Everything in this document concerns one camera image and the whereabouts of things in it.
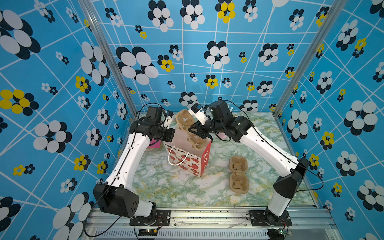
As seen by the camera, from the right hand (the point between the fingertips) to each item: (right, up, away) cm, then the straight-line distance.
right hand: (193, 126), depth 71 cm
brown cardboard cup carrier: (+26, -31, +13) cm, 42 cm away
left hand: (-10, -4, +7) cm, 13 cm away
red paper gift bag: (-6, -14, +3) cm, 15 cm away
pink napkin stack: (-16, -8, -5) cm, 19 cm away
